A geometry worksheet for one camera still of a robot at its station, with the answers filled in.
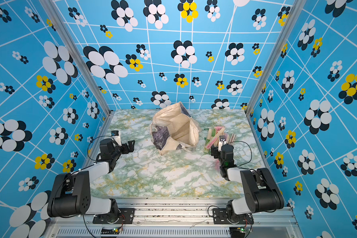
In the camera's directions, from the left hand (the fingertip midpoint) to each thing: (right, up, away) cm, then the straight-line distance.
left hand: (129, 140), depth 92 cm
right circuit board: (+60, -42, -22) cm, 76 cm away
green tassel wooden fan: (+56, -2, +6) cm, 56 cm away
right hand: (+60, -2, 0) cm, 60 cm away
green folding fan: (+54, +3, +13) cm, 56 cm away
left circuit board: (-1, -42, -21) cm, 47 cm away
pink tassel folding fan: (+68, 0, +9) cm, 69 cm away
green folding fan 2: (+56, +4, +13) cm, 58 cm away
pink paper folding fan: (+60, +6, +12) cm, 62 cm away
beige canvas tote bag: (+28, +7, +10) cm, 30 cm away
